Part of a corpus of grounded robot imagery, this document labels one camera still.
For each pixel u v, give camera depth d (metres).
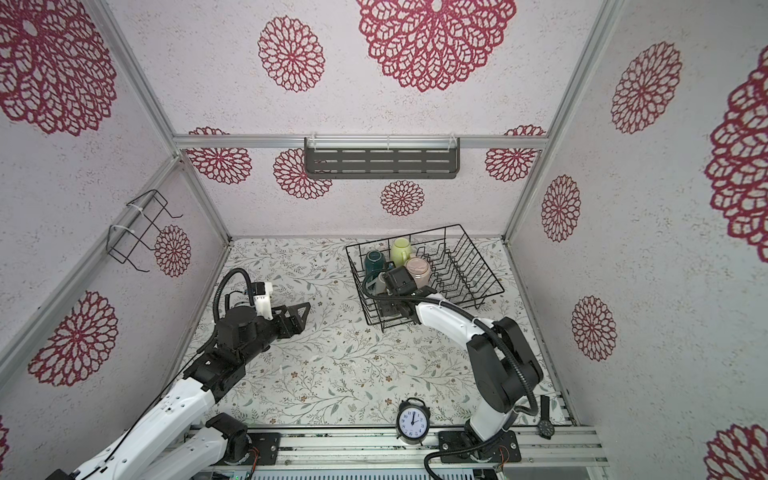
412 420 0.76
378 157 0.95
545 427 0.77
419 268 0.95
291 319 0.69
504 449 0.73
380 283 0.92
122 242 0.73
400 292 0.70
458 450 0.61
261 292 0.67
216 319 0.56
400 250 1.03
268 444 0.74
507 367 0.46
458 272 1.05
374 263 0.97
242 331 0.57
